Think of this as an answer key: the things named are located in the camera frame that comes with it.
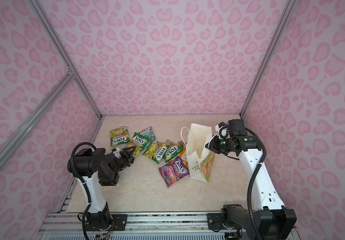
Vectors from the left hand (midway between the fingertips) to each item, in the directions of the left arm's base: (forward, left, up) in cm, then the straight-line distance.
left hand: (137, 148), depth 95 cm
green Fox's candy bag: (-3, -22, +1) cm, 22 cm away
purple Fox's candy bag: (-16, -23, -1) cm, 28 cm away
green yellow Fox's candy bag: (+6, 0, -2) cm, 6 cm away
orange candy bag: (-5, -29, -1) cm, 30 cm away
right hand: (-11, -39, +21) cm, 46 cm away
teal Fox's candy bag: (+14, -6, -2) cm, 15 cm away
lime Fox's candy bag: (-2, -12, -1) cm, 12 cm away
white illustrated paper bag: (-19, -36, +21) cm, 46 cm away
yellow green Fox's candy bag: (+11, +14, -2) cm, 19 cm away
